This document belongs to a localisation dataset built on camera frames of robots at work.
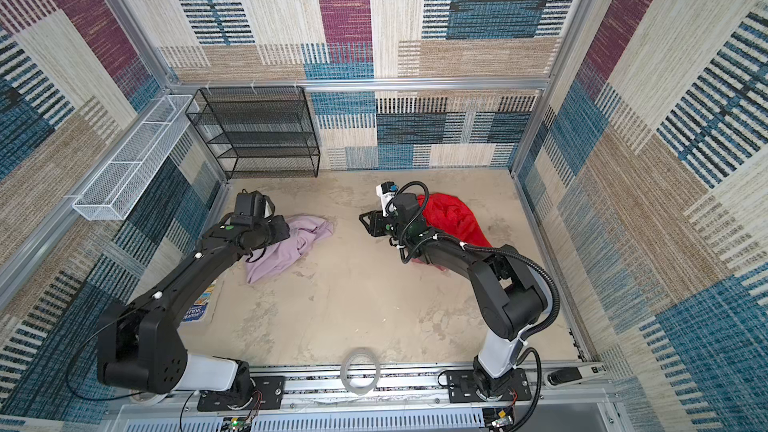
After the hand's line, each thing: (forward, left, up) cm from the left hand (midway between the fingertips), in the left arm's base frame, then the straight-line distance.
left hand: (282, 224), depth 87 cm
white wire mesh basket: (-3, +34, +18) cm, 38 cm away
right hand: (+1, -23, 0) cm, 23 cm away
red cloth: (+8, -50, -7) cm, 51 cm away
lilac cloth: (+4, -4, -9) cm, 10 cm away
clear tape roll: (-37, -19, -13) cm, 44 cm away
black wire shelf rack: (+38, +15, +4) cm, 42 cm away
